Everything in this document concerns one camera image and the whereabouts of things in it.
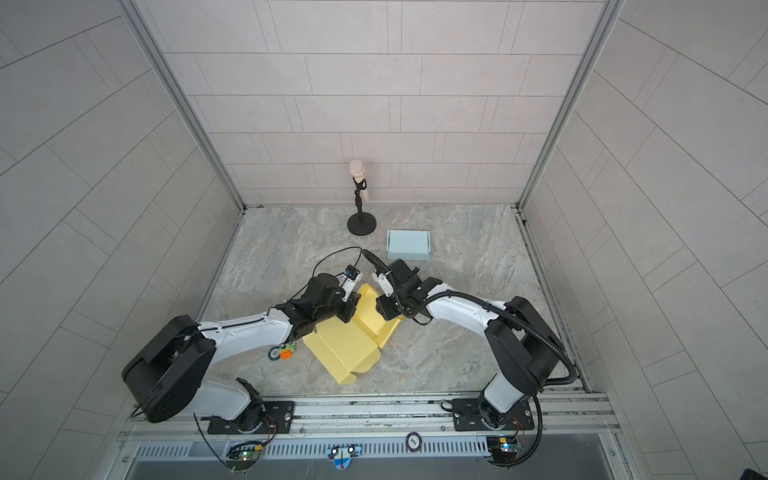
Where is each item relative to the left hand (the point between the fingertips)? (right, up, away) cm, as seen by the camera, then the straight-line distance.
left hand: (368, 293), depth 87 cm
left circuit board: (-25, -31, -22) cm, 45 cm away
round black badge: (+13, -30, -19) cm, 38 cm away
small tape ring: (-25, -15, -6) cm, 30 cm away
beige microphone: (-4, +38, +5) cm, 38 cm away
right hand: (+4, -4, -1) cm, 6 cm away
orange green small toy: (-21, -14, -7) cm, 27 cm away
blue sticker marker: (-3, -31, -21) cm, 38 cm away
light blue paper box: (+13, +13, +16) cm, 24 cm away
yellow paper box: (-4, -12, -11) cm, 16 cm away
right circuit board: (+33, -32, -19) cm, 50 cm away
